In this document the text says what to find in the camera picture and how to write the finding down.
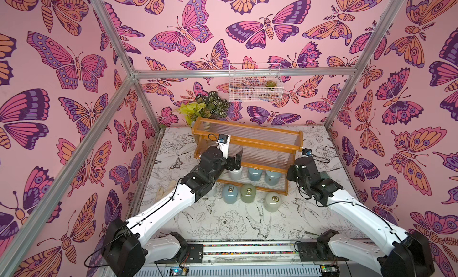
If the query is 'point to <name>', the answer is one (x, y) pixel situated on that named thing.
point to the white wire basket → (257, 88)
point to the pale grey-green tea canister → (272, 201)
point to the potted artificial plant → (209, 105)
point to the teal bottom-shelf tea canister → (254, 174)
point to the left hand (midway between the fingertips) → (234, 147)
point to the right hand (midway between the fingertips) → (293, 166)
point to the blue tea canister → (230, 193)
